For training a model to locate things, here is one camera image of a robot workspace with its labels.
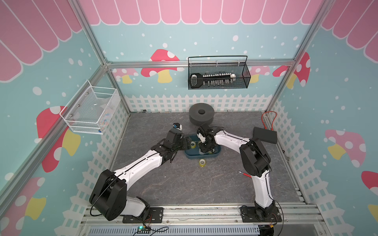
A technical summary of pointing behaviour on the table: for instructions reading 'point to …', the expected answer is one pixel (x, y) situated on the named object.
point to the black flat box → (265, 135)
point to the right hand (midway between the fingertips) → (204, 148)
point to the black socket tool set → (197, 80)
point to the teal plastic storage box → (195, 153)
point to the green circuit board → (143, 229)
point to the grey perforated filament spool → (201, 113)
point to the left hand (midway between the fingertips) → (186, 142)
